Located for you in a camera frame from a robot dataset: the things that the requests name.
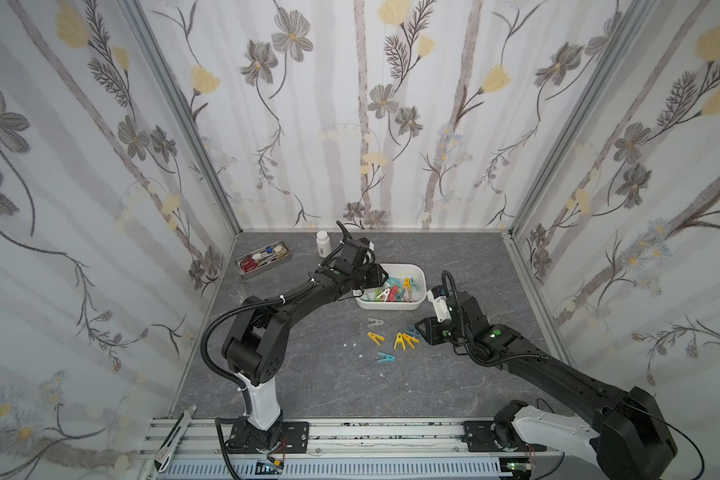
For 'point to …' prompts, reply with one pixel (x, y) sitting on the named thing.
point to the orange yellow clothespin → (409, 340)
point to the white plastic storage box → (405, 289)
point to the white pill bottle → (323, 243)
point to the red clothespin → (392, 294)
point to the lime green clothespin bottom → (377, 293)
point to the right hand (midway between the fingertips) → (421, 323)
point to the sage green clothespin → (413, 282)
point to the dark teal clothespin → (411, 330)
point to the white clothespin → (385, 293)
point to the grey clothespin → (376, 322)
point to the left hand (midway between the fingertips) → (390, 273)
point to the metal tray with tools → (261, 259)
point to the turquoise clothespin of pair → (386, 359)
